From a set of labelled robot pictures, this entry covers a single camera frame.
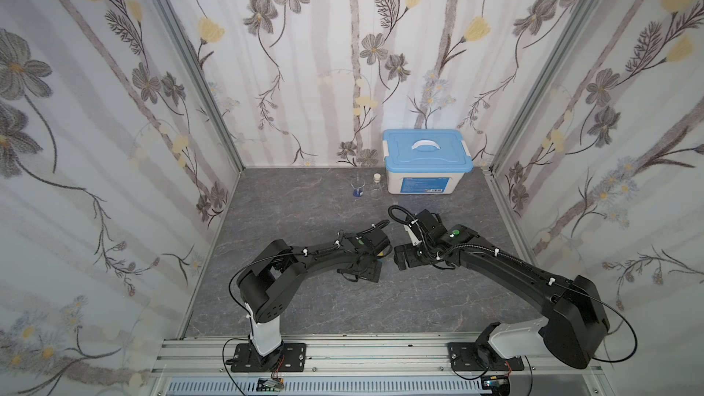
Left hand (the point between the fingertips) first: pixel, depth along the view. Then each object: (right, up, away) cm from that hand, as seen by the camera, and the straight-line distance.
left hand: (368, 271), depth 89 cm
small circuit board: (-26, -24, -19) cm, 41 cm away
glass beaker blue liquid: (-3, +31, +17) cm, 35 cm away
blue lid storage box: (+23, +38, +13) cm, 47 cm away
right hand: (+14, +8, -7) cm, 17 cm away
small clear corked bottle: (+4, +28, +23) cm, 37 cm away
